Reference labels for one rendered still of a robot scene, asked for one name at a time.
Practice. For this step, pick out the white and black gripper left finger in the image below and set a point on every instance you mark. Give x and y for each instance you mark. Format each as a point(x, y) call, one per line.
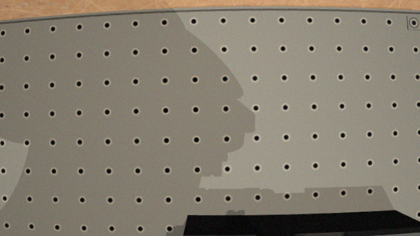
point(265, 229)

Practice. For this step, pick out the grey flat base plate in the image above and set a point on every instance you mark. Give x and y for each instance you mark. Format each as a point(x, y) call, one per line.
point(123, 123)

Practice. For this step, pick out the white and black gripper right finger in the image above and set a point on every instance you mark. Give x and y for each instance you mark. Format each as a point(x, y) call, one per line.
point(282, 229)

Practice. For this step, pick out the black cassette dock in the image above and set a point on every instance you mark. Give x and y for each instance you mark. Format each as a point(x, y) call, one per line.
point(374, 223)

